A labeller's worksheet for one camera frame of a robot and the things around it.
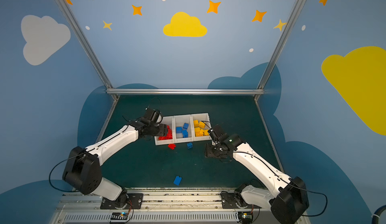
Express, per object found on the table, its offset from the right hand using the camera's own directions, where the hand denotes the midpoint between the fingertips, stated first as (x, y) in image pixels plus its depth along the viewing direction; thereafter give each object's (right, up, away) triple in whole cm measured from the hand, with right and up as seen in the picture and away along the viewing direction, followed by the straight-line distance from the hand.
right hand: (210, 151), depth 79 cm
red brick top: (-23, 0, +14) cm, 27 cm away
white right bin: (-1, +17, +26) cm, 31 cm away
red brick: (-28, +5, +16) cm, 33 cm away
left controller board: (-46, -30, -6) cm, 55 cm away
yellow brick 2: (-6, +8, +18) cm, 21 cm away
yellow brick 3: (-1, +8, +19) cm, 20 cm away
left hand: (-28, +11, +10) cm, 31 cm away
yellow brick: (-3, +13, +22) cm, 26 cm away
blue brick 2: (-15, +7, +17) cm, 24 cm away
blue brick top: (-19, +9, +21) cm, 29 cm away
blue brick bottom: (-18, -16, +1) cm, 24 cm away
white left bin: (-25, +15, +19) cm, 35 cm away
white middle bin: (-20, +14, +25) cm, 35 cm away
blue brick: (-15, +12, +25) cm, 31 cm away
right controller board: (+17, -31, -6) cm, 36 cm away
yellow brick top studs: (-7, +14, +22) cm, 27 cm away
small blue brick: (-12, 0, +14) cm, 18 cm away
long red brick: (-24, +6, +15) cm, 30 cm away
